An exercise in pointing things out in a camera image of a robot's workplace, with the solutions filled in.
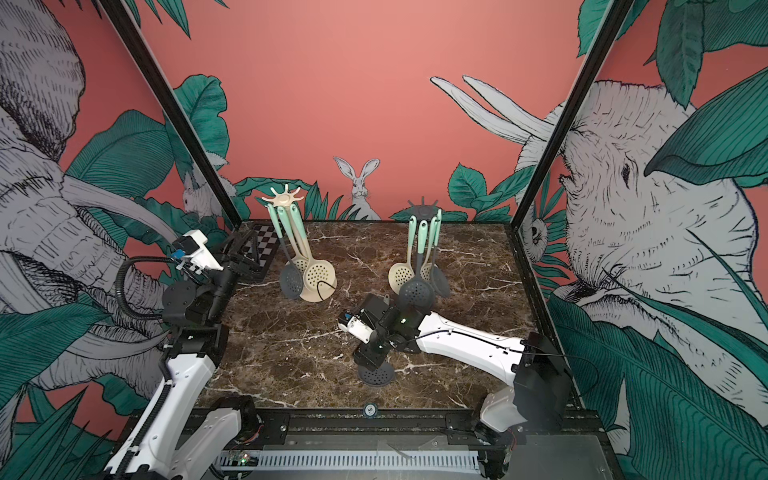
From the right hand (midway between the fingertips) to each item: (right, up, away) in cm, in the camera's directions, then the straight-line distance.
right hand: (362, 347), depth 76 cm
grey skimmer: (-23, +17, +12) cm, 31 cm away
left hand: (-24, +30, -11) cm, 40 cm away
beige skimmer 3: (+10, +19, +13) cm, 25 cm away
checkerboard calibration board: (-42, +27, +34) cm, 60 cm away
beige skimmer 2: (-14, +18, +12) cm, 26 cm away
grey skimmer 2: (+5, -10, +5) cm, 12 cm away
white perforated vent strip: (+18, -25, -6) cm, 32 cm away
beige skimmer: (-21, +23, +11) cm, 32 cm away
